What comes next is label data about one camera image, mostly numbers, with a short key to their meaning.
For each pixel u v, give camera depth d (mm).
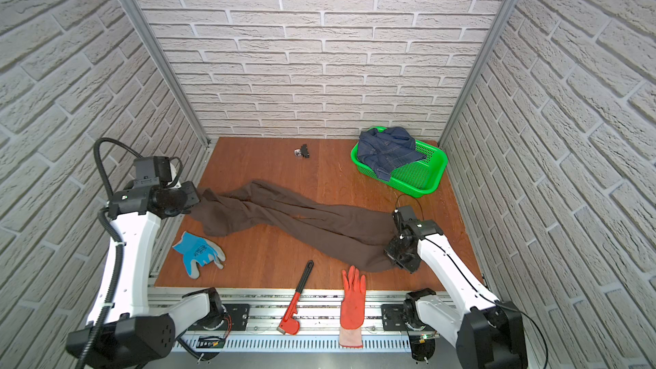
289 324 716
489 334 387
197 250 847
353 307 750
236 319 726
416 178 1066
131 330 358
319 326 737
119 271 395
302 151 1144
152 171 524
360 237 867
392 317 735
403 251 679
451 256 501
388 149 1033
